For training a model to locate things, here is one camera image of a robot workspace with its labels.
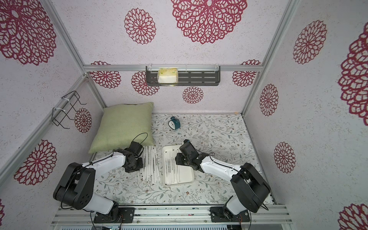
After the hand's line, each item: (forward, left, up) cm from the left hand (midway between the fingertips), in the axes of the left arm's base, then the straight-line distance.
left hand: (139, 168), depth 91 cm
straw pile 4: (0, -17, +1) cm, 17 cm away
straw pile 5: (-7, -22, +1) cm, 23 cm away
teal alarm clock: (+32, -22, +6) cm, 39 cm away
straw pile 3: (+2, -9, 0) cm, 9 cm away
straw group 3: (-4, -25, +1) cm, 25 cm away
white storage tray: (-4, -30, +1) cm, 30 cm away
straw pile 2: (+2, -7, 0) cm, 7 cm away
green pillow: (+25, +13, +13) cm, 31 cm away
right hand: (+3, -24, +8) cm, 25 cm away
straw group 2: (-5, -23, +1) cm, 23 cm away
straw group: (-1, -19, +1) cm, 19 cm away
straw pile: (-3, -4, +1) cm, 6 cm away
